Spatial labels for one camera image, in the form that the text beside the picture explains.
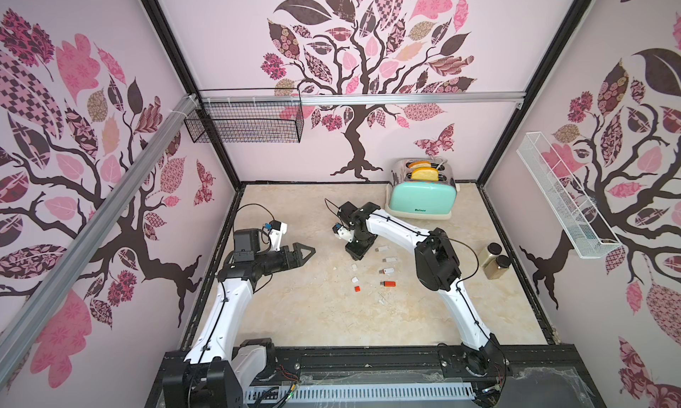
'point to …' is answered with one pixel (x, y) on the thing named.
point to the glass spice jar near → (496, 268)
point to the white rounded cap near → (355, 279)
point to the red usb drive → (389, 284)
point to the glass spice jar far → (489, 253)
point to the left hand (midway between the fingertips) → (305, 259)
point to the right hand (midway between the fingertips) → (359, 253)
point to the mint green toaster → (420, 200)
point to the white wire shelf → (561, 200)
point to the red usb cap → (357, 288)
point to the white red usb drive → (388, 270)
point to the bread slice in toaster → (425, 174)
